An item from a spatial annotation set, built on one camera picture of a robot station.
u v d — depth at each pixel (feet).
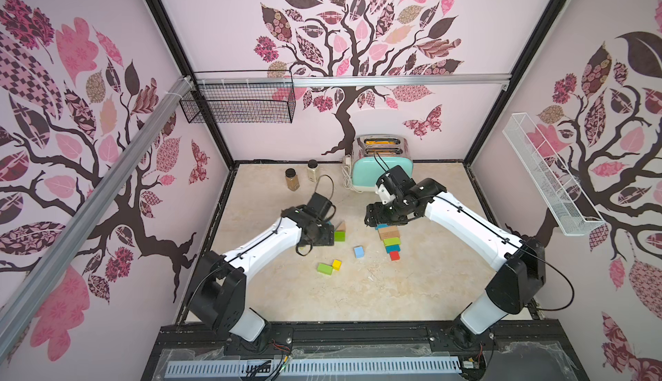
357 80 3.09
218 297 1.38
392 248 3.04
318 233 2.44
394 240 3.11
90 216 1.70
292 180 3.43
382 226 3.19
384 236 3.11
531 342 2.39
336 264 2.87
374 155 3.30
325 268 2.87
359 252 2.95
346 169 3.50
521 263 1.38
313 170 3.53
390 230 3.21
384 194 2.20
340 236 3.08
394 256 2.95
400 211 2.19
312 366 2.29
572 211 2.14
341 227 3.18
